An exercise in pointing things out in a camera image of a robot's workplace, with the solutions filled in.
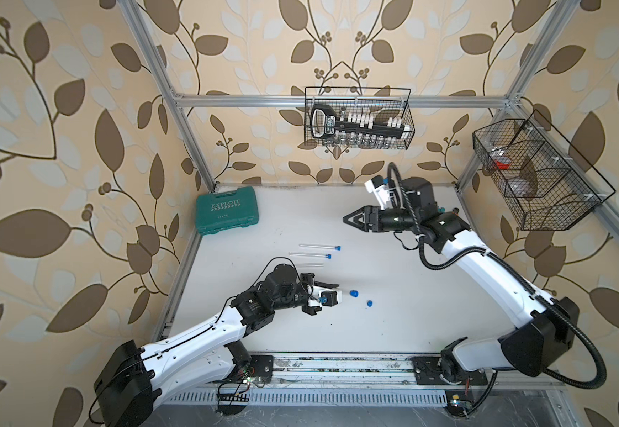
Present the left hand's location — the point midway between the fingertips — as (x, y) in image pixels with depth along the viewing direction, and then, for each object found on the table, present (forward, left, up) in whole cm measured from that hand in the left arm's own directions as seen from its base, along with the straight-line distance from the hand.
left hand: (331, 279), depth 73 cm
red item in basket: (+32, -54, +15) cm, 64 cm away
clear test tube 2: (+16, +8, -14) cm, 23 cm away
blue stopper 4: (0, -13, -18) cm, 22 cm away
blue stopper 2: (+18, 0, -18) cm, 25 cm away
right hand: (+12, -4, +11) cm, 17 cm away
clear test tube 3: (+13, +7, -16) cm, 22 cm away
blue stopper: (+21, -4, -17) cm, 27 cm away
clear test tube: (+21, +4, -17) cm, 28 cm away
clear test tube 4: (-8, -2, +8) cm, 11 cm away
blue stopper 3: (-6, -5, +5) cm, 9 cm away
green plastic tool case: (+34, +45, -14) cm, 59 cm away
